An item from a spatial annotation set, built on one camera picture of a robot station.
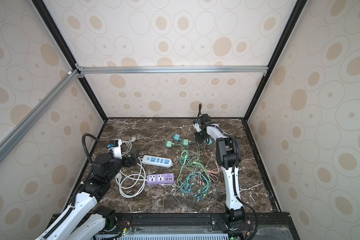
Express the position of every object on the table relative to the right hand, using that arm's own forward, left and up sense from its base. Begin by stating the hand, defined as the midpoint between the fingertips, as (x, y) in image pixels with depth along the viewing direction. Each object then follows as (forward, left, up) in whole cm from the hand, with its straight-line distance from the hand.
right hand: (200, 135), depth 109 cm
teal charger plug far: (-3, +17, +2) cm, 18 cm away
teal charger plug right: (-5, -7, -2) cm, 9 cm away
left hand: (-25, +37, +23) cm, 50 cm away
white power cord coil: (-36, +42, +1) cm, 55 cm away
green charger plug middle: (-7, +11, +2) cm, 14 cm away
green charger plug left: (-8, +23, +2) cm, 24 cm away
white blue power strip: (-22, +29, +3) cm, 37 cm away
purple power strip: (-34, +28, +3) cm, 44 cm away
